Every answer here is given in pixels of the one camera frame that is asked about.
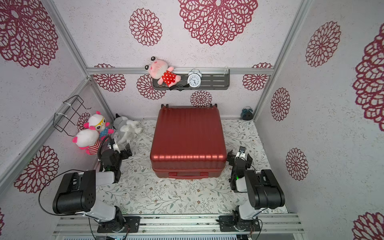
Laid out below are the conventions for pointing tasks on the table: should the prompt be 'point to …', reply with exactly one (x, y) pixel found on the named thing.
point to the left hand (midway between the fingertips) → (122, 146)
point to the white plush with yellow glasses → (97, 122)
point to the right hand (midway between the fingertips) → (240, 151)
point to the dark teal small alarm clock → (246, 113)
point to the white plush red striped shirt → (87, 139)
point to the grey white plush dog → (126, 129)
